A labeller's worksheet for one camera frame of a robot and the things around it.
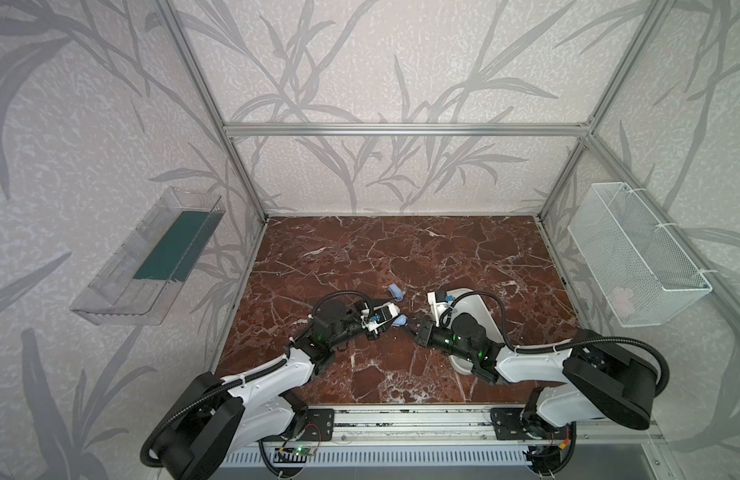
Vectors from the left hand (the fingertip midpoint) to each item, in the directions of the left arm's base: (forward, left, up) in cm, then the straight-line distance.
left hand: (398, 297), depth 77 cm
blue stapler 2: (+10, 0, -16) cm, 18 cm away
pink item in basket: (-2, -55, +4) cm, 55 cm away
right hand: (-3, -1, -5) cm, 6 cm away
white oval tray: (+8, -24, -18) cm, 31 cm away
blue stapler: (-8, +3, +9) cm, 12 cm away
